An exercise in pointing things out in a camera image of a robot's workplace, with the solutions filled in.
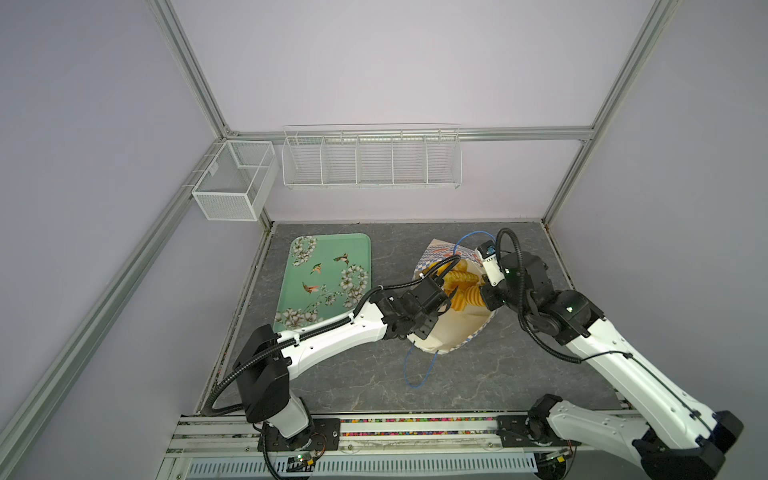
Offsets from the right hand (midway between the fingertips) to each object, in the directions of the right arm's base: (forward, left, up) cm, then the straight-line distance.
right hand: (488, 277), depth 72 cm
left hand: (-6, +16, -12) cm, 20 cm away
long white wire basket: (+50, +15, +2) cm, 52 cm away
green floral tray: (+19, +49, -27) cm, 59 cm away
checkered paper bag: (-3, +6, -23) cm, 24 cm away
